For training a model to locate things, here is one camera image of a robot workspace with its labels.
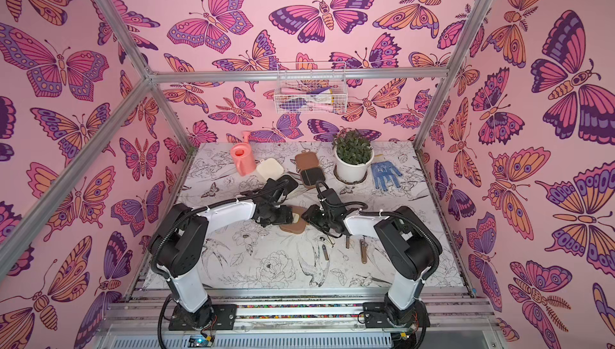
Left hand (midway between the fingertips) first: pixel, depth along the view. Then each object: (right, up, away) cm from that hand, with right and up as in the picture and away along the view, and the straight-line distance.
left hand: (288, 219), depth 94 cm
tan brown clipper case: (+4, -2, -2) cm, 5 cm away
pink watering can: (-20, +25, +9) cm, 34 cm away
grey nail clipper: (+14, -11, -7) cm, 19 cm away
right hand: (+6, +2, -2) cm, 7 cm away
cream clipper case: (-10, +20, +16) cm, 28 cm away
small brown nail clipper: (+23, -8, -4) cm, 24 cm away
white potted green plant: (+26, +26, +1) cm, 36 cm away
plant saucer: (+26, +14, +12) cm, 31 cm away
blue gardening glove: (+43, +19, +15) cm, 49 cm away
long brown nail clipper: (+28, -9, -7) cm, 30 cm away
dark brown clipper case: (+8, +22, +19) cm, 30 cm away
